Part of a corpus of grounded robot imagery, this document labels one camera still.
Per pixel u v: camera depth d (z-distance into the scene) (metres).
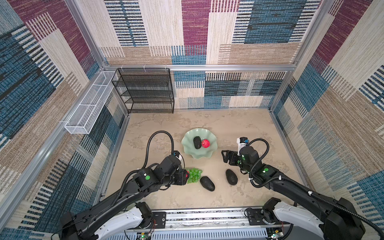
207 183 0.81
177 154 0.68
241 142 0.73
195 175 0.83
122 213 0.58
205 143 0.96
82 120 0.91
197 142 0.97
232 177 0.82
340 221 0.40
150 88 1.08
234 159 0.72
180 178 0.64
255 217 0.73
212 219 0.75
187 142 0.99
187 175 0.72
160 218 0.74
